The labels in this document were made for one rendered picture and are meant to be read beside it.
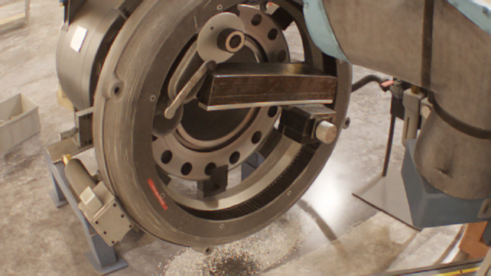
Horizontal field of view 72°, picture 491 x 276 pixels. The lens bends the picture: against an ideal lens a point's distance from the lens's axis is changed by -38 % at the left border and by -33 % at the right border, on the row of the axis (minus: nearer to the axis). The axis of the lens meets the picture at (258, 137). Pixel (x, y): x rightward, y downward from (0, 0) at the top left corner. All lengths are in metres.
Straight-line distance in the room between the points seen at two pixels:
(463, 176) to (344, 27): 0.25
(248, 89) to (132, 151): 0.28
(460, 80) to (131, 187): 0.69
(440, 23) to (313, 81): 0.67
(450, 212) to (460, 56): 0.22
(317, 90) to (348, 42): 0.61
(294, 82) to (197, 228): 0.39
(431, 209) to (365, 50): 0.23
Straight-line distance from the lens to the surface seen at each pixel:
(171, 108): 0.90
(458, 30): 0.53
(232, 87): 0.97
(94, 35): 1.26
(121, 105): 0.86
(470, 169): 0.57
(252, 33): 1.17
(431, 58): 0.54
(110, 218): 0.99
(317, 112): 1.10
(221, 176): 1.25
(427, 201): 0.58
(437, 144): 0.59
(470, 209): 0.63
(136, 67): 0.85
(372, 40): 0.55
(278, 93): 1.07
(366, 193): 1.89
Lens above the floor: 1.05
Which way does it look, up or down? 28 degrees down
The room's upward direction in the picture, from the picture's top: 2 degrees clockwise
